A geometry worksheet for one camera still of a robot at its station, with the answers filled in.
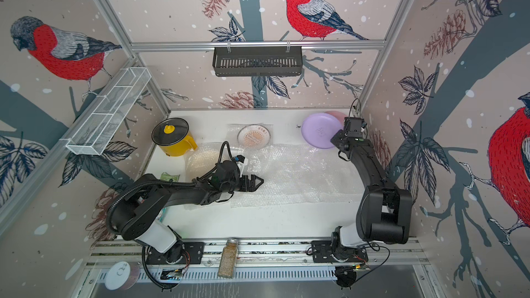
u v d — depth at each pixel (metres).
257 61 1.07
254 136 1.07
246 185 0.79
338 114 1.20
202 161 0.95
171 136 1.00
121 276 0.65
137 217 0.44
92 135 0.71
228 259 0.68
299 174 0.94
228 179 0.73
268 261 0.73
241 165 0.83
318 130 0.93
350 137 0.68
